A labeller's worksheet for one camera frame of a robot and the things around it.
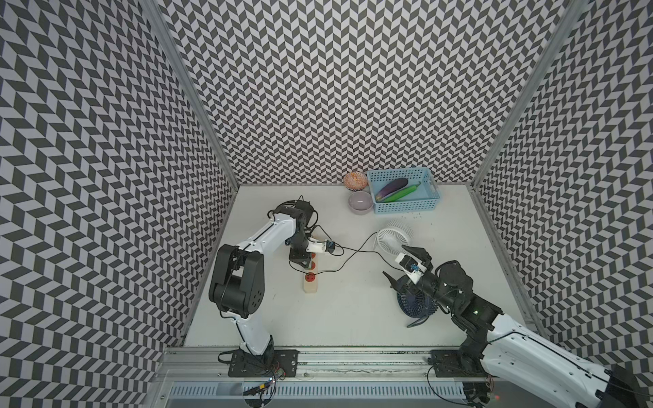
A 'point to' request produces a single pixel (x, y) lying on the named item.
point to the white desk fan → (394, 236)
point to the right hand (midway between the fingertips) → (396, 261)
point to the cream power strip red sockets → (310, 281)
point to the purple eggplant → (391, 187)
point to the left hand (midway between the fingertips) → (301, 255)
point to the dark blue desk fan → (416, 304)
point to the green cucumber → (402, 193)
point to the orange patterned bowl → (355, 181)
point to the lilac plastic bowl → (360, 202)
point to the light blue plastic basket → (425, 197)
